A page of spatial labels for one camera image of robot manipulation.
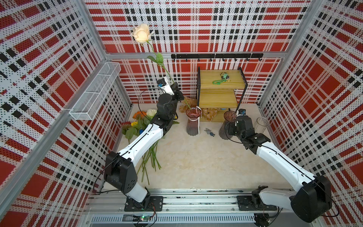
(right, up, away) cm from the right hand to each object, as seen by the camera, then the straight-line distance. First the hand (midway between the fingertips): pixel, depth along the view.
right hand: (234, 124), depth 82 cm
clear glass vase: (+17, -1, +2) cm, 17 cm away
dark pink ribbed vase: (-1, +4, +7) cm, 8 cm away
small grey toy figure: (-13, -7, +19) cm, 24 cm away
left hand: (-32, +22, -9) cm, 40 cm away
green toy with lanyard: (-4, +29, +6) cm, 30 cm away
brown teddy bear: (-13, +7, +22) cm, 26 cm away
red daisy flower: (-73, 0, +19) cm, 75 cm away
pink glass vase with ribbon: (-24, -1, +10) cm, 26 cm away
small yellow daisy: (-67, -1, +19) cm, 70 cm away
